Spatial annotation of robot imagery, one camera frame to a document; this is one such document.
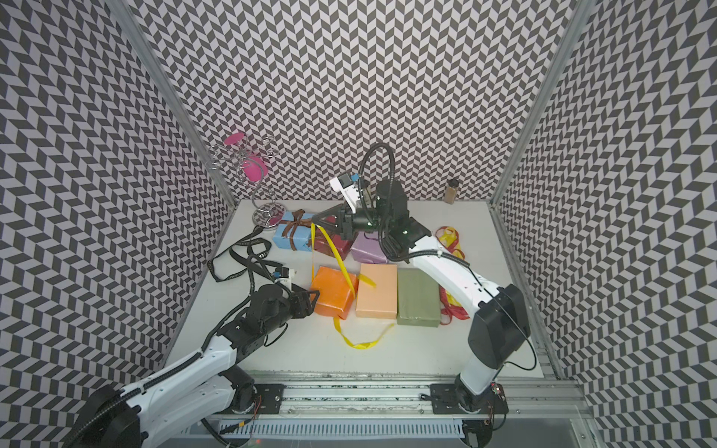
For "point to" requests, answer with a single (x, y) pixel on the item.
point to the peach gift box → (379, 301)
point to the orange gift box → (335, 296)
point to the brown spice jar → (451, 191)
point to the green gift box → (418, 299)
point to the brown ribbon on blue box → (298, 220)
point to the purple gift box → (367, 248)
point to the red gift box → (321, 245)
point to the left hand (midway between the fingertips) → (311, 296)
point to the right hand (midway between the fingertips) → (316, 224)
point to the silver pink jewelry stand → (249, 153)
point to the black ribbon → (251, 250)
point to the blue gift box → (302, 235)
